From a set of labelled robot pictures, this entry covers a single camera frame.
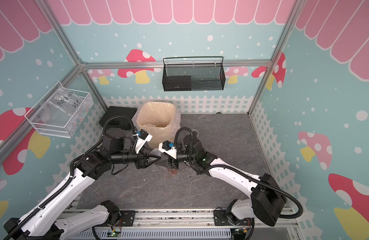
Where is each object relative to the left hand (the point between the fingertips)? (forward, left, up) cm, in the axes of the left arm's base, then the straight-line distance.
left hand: (156, 158), depth 66 cm
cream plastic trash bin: (+34, +6, -12) cm, 37 cm away
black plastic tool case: (+40, +37, -22) cm, 59 cm away
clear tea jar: (+2, 0, +1) cm, 3 cm away
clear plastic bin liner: (+35, +4, -15) cm, 38 cm away
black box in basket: (+46, -7, +8) cm, 47 cm away
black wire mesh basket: (+53, -18, +8) cm, 57 cm away
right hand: (+1, 0, -2) cm, 3 cm away
